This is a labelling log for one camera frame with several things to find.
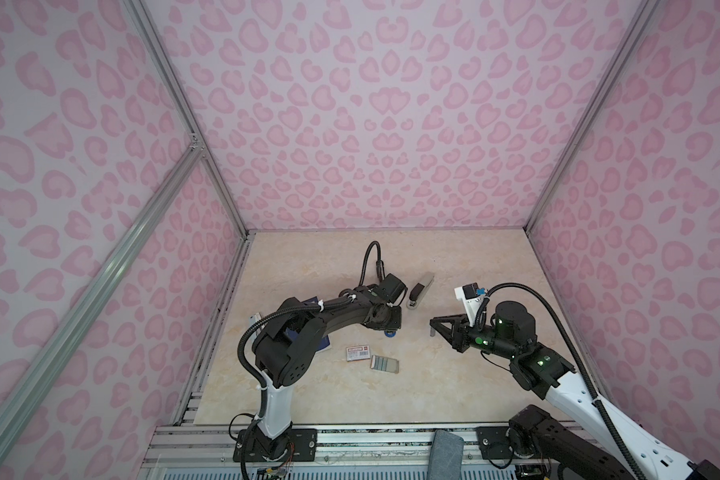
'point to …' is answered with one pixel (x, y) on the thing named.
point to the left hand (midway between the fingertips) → (399, 321)
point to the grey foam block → (446, 457)
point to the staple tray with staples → (384, 363)
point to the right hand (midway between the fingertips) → (434, 323)
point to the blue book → (291, 336)
